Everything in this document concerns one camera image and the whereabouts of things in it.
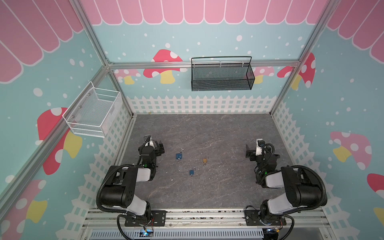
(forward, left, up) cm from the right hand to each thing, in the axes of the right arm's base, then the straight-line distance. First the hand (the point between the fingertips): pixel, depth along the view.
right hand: (255, 143), depth 91 cm
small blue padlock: (-13, +39, -10) cm, 42 cm away
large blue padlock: (-2, +47, -10) cm, 48 cm away
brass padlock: (-6, +30, -10) cm, 32 cm away
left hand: (+1, +63, -2) cm, 63 cm away
